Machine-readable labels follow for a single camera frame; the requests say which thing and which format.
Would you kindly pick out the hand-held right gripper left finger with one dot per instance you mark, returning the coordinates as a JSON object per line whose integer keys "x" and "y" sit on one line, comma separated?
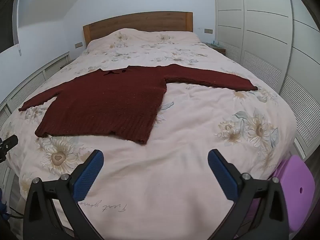
{"x": 88, "y": 175}

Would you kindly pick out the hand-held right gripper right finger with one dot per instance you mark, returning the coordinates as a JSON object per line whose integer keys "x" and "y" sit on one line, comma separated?
{"x": 223, "y": 175}

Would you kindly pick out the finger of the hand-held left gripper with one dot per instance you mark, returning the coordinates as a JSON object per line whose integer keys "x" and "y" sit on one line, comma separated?
{"x": 8, "y": 142}

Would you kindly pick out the dark red knit sweater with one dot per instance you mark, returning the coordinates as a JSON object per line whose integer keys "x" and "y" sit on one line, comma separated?
{"x": 107, "y": 100}

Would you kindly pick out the bed with floral duvet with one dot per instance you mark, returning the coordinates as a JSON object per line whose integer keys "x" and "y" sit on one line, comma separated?
{"x": 180, "y": 135}

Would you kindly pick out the white low slatted cabinet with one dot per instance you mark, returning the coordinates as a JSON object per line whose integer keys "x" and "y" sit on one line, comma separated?
{"x": 30, "y": 85}

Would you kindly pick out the purple plastic stool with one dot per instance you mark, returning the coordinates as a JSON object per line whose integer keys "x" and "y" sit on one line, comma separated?
{"x": 295, "y": 180}

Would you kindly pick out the wooden nightstand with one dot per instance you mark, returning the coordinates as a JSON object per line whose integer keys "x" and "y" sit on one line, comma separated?
{"x": 221, "y": 50}

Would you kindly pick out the small items on nightstand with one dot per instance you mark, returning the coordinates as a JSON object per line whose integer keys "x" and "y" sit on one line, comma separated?
{"x": 216, "y": 44}

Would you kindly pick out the wooden headboard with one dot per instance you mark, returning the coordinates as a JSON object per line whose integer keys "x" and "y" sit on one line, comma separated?
{"x": 140, "y": 22}

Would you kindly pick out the white wardrobe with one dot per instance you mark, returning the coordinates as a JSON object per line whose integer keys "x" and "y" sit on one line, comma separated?
{"x": 265, "y": 17}

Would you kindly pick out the wall switch panel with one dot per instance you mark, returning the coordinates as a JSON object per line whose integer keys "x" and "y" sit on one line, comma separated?
{"x": 79, "y": 45}
{"x": 208, "y": 31}

